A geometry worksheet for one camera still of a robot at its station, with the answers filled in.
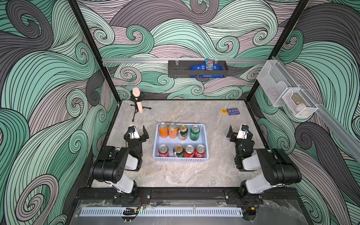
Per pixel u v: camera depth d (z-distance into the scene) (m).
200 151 0.80
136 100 0.91
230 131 0.81
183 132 0.88
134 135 0.76
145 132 0.83
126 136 0.81
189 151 0.80
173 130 0.90
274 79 0.78
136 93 0.88
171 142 0.95
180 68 0.95
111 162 0.52
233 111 1.10
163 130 0.92
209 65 0.90
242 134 0.76
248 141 0.78
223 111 1.14
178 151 0.79
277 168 0.44
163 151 0.80
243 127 0.75
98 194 0.74
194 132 0.88
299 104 0.64
